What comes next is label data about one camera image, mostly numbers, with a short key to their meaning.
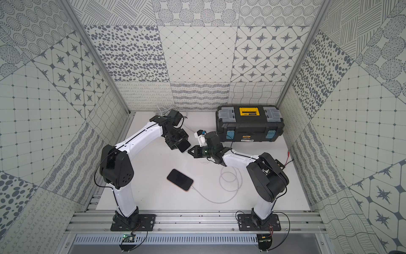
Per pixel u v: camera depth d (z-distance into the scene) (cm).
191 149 85
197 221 76
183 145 81
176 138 77
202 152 78
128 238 72
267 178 47
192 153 84
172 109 119
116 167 48
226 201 82
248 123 93
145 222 74
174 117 72
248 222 73
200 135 81
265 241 72
